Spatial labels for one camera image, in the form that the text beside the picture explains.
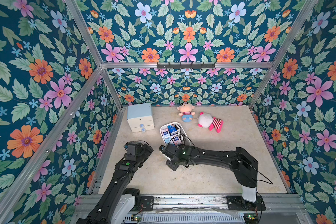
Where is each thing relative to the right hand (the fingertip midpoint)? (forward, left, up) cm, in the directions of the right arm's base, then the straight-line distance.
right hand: (171, 161), depth 84 cm
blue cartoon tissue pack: (+24, +1, +1) cm, 24 cm away
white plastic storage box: (+17, -9, -1) cm, 19 cm away
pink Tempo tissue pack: (+15, -3, 0) cm, 15 cm away
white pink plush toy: (+32, -24, +2) cm, 40 cm away
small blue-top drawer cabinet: (+26, +23, +11) cm, 36 cm away
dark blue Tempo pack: (+15, +4, 0) cm, 15 cm away
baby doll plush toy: (+43, -9, +2) cm, 44 cm away
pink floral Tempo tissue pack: (+20, +5, +1) cm, 20 cm away
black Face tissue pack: (+25, -3, +2) cm, 25 cm away
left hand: (+5, +12, +5) cm, 14 cm away
